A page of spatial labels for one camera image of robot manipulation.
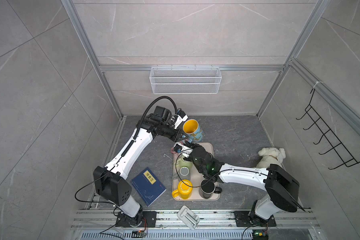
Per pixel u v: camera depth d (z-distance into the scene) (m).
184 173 0.79
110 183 0.41
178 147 0.67
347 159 0.59
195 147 0.70
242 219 0.73
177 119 0.66
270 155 0.88
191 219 0.71
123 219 0.72
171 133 0.65
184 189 0.74
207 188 0.75
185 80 1.01
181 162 0.86
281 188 0.43
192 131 0.76
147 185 0.84
